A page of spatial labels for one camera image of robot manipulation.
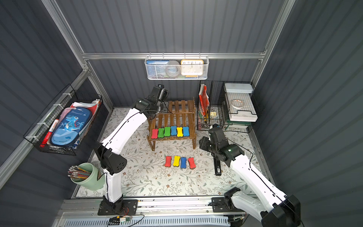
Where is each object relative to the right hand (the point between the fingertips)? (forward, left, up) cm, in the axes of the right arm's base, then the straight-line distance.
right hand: (205, 141), depth 78 cm
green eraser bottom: (+7, +26, -2) cm, 27 cm away
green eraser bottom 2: (+8, +22, -2) cm, 23 cm away
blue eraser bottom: (+8, +18, -2) cm, 20 cm away
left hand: (+17, +23, +12) cm, 31 cm away
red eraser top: (-3, +22, -18) cm, 29 cm away
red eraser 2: (+5, +29, -2) cm, 30 cm away
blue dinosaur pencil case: (-5, +64, +17) cm, 67 cm away
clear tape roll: (+28, -24, +2) cm, 37 cm away
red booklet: (+47, -4, -10) cm, 48 cm away
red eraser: (-6, +7, -18) cm, 20 cm away
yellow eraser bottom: (+7, +15, -2) cm, 16 cm away
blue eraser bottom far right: (+9, +11, -3) cm, 14 cm away
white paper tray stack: (+41, -30, +2) cm, 51 cm away
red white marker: (-6, +74, +15) cm, 75 cm away
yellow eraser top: (-4, +17, -17) cm, 25 cm away
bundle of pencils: (-17, +66, 0) cm, 68 cm away
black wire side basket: (+17, +75, +17) cm, 79 cm away
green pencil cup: (-21, +56, -6) cm, 60 cm away
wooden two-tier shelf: (+24, +15, -4) cm, 29 cm away
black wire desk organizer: (+40, -16, -19) cm, 47 cm away
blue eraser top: (-6, +12, -18) cm, 22 cm away
